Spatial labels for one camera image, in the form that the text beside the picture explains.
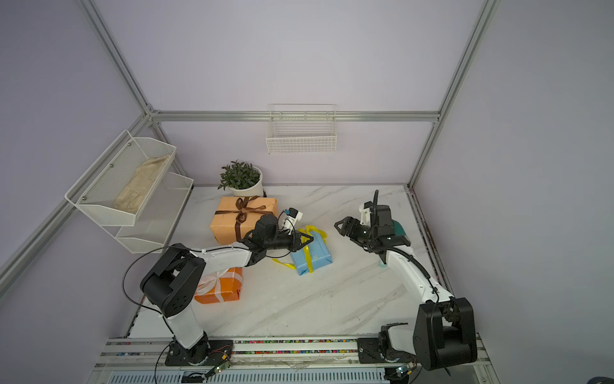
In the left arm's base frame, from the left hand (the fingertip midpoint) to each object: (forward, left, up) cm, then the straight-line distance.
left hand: (312, 241), depth 86 cm
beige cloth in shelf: (+6, +59, +18) cm, 62 cm away
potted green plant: (+27, +29, +5) cm, 40 cm away
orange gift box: (-16, +28, -4) cm, 33 cm away
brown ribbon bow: (+13, +28, +2) cm, 31 cm away
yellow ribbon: (+2, +4, +2) cm, 5 cm away
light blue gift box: (-4, -3, -4) cm, 6 cm away
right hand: (+2, -11, +3) cm, 12 cm away
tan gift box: (+7, +35, 0) cm, 36 cm away
